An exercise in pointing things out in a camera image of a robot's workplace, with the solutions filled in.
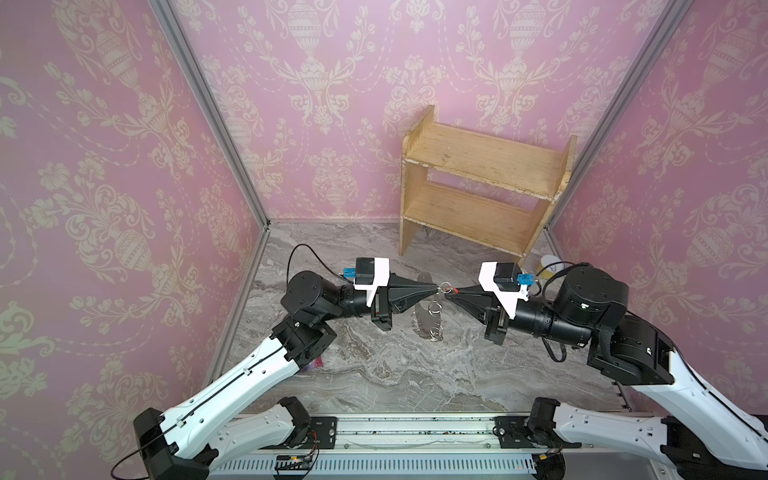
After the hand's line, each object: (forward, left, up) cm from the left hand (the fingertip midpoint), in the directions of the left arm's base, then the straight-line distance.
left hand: (433, 295), depth 47 cm
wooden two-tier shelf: (+46, -14, -24) cm, 54 cm away
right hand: (+2, -4, -2) cm, 4 cm away
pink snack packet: (+4, +27, -45) cm, 53 cm away
